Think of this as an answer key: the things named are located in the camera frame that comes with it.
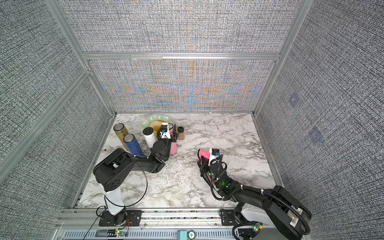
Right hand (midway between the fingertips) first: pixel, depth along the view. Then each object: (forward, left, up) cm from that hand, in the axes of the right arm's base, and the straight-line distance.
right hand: (201, 153), depth 83 cm
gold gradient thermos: (+11, +45, +8) cm, 47 cm away
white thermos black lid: (+7, +28, +9) cm, 30 cm away
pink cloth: (-1, -2, +2) cm, 3 cm away
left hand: (+15, +16, +9) cm, 24 cm away
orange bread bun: (+27, +30, -8) cm, 41 cm away
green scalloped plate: (+29, +38, -8) cm, 48 cm away
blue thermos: (+3, +38, +5) cm, 38 cm away
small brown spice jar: (+18, +12, -8) cm, 23 cm away
